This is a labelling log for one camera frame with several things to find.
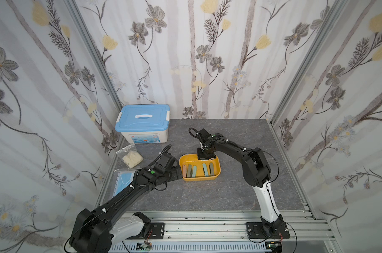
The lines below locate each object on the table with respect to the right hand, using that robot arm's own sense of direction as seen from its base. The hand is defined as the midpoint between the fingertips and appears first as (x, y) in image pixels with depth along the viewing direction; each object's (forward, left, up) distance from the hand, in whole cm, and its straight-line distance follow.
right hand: (203, 152), depth 96 cm
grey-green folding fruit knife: (-11, +8, -4) cm, 14 cm away
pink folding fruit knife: (-11, +11, -4) cm, 16 cm away
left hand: (-16, +15, +5) cm, 23 cm away
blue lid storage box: (+13, +38, +10) cm, 42 cm away
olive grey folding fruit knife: (-9, -5, -5) cm, 12 cm away
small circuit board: (-49, +27, -3) cm, 56 cm away
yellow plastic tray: (-3, +7, -5) cm, 9 cm away
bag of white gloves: (-3, +47, -4) cm, 47 cm away
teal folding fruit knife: (-9, -2, -5) cm, 11 cm away
